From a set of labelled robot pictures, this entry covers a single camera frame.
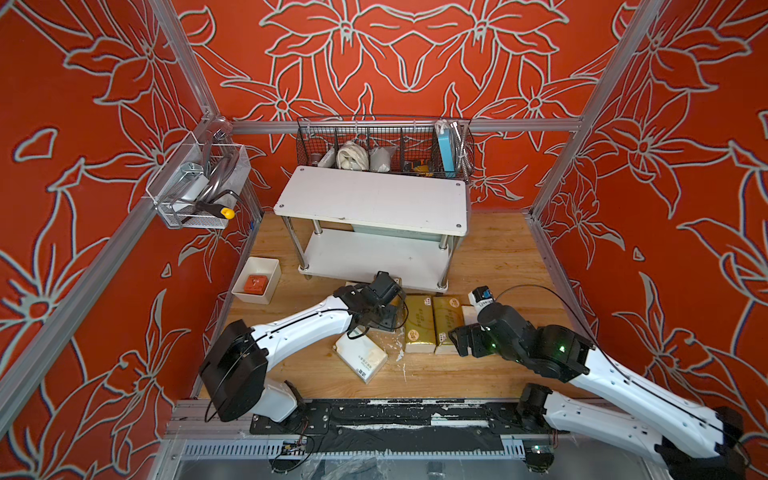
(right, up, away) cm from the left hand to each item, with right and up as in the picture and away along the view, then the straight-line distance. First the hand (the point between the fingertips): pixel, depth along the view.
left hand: (386, 314), depth 83 cm
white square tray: (-44, +12, +18) cm, 49 cm away
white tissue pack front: (-6, -10, -5) cm, 12 cm away
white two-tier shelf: (-7, +25, -9) cm, 28 cm away
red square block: (-42, +7, +10) cm, 43 cm away
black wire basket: (+15, +52, +16) cm, 57 cm away
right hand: (+18, -2, -11) cm, 21 cm away
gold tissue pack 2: (+17, -1, +1) cm, 17 cm away
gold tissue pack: (+9, -4, -2) cm, 10 cm away
